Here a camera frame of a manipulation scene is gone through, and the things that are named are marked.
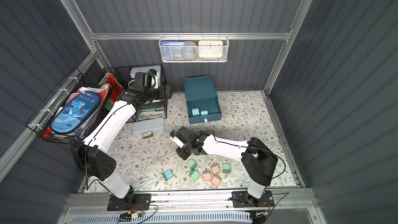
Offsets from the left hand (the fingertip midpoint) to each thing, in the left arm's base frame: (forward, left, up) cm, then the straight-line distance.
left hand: (167, 90), depth 80 cm
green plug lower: (-34, -14, -29) cm, 46 cm away
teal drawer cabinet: (+1, -19, -13) cm, 23 cm away
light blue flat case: (-4, +16, -27) cm, 32 cm away
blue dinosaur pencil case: (-23, +37, +4) cm, 44 cm away
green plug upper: (-29, -13, -28) cm, 42 cm away
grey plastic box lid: (+29, +21, -8) cm, 37 cm away
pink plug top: (-31, -25, -29) cm, 49 cm away
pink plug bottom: (-37, -25, -29) cm, 53 cm away
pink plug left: (-34, -21, -29) cm, 49 cm away
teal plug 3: (-34, 0, -28) cm, 44 cm away
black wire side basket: (+1, +45, +5) cm, 46 cm away
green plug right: (-31, -31, -29) cm, 52 cm away
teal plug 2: (-5, -19, -13) cm, 23 cm away
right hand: (-22, -8, -22) cm, 32 cm away
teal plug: (-4, -14, -13) cm, 20 cm away
